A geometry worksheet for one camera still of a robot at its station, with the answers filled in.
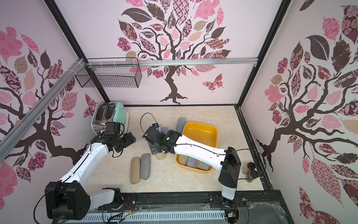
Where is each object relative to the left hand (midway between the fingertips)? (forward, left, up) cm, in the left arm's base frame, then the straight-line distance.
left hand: (131, 144), depth 84 cm
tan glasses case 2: (-12, -20, +8) cm, 25 cm away
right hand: (-4, -18, +8) cm, 20 cm away
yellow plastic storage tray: (+17, -50, -14) cm, 54 cm away
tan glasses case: (-13, -3, -9) cm, 16 cm away
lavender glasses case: (-9, -37, -7) cm, 39 cm away
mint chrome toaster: (+24, +20, +3) cm, 32 cm away
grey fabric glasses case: (-11, -9, -9) cm, 16 cm away
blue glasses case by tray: (+24, -31, -10) cm, 41 cm away
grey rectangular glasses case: (-11, -45, -8) cm, 47 cm away
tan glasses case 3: (-7, -32, -8) cm, 34 cm away
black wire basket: (+44, +15, +22) cm, 51 cm away
